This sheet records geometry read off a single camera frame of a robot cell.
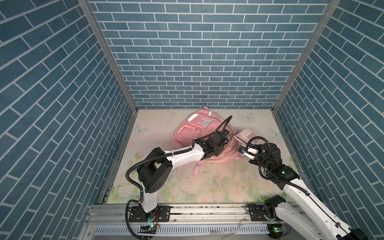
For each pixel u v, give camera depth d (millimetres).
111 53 889
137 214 734
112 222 729
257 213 734
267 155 573
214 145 666
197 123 1021
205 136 691
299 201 495
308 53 875
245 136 866
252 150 695
